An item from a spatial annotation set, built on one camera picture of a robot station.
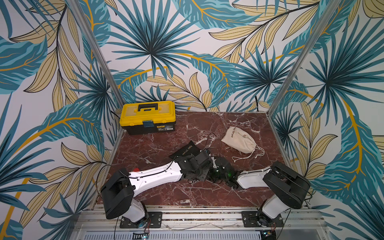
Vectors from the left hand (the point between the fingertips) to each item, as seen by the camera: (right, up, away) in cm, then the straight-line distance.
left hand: (202, 174), depth 79 cm
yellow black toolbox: (-38, +31, +17) cm, 53 cm away
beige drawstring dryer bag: (+24, +16, +18) cm, 34 cm away
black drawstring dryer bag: (-8, +11, +12) cm, 18 cm away
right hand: (-3, 0, +6) cm, 7 cm away
